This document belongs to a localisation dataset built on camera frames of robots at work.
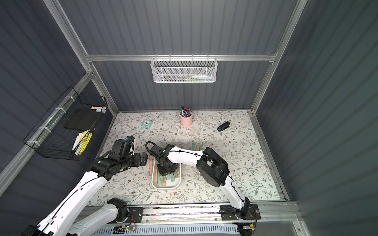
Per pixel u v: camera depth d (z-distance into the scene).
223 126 1.07
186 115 1.03
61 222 0.39
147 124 1.09
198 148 0.99
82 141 0.62
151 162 0.73
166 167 0.75
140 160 0.69
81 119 0.78
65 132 0.74
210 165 0.55
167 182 0.84
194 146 0.99
